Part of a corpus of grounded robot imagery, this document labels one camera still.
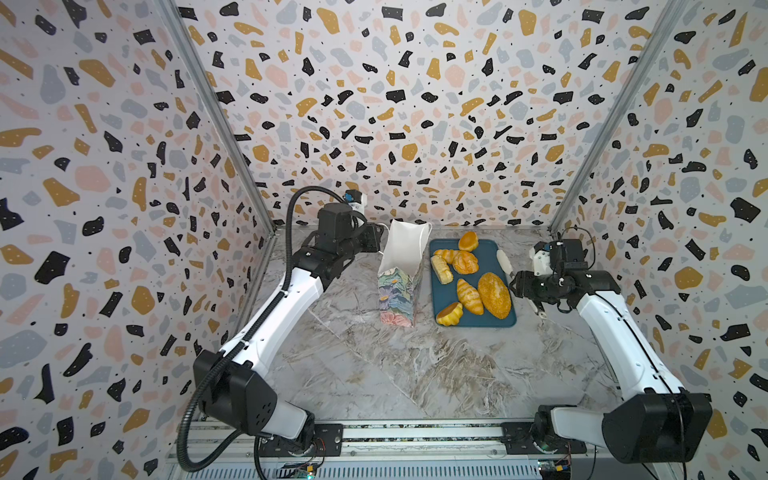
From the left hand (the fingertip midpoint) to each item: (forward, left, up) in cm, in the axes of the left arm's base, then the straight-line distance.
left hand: (381, 221), depth 75 cm
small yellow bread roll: (-11, -20, -28) cm, 36 cm away
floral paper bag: (-8, -5, -10) cm, 13 cm away
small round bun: (+21, -31, -31) cm, 48 cm away
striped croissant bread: (-4, -27, -31) cm, 41 cm away
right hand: (-9, -36, -13) cm, 40 cm away
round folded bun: (+9, -28, -29) cm, 41 cm away
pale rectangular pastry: (+7, -19, -30) cm, 36 cm away
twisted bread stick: (+15, -22, -31) cm, 41 cm away
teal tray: (-1, -19, -34) cm, 39 cm away
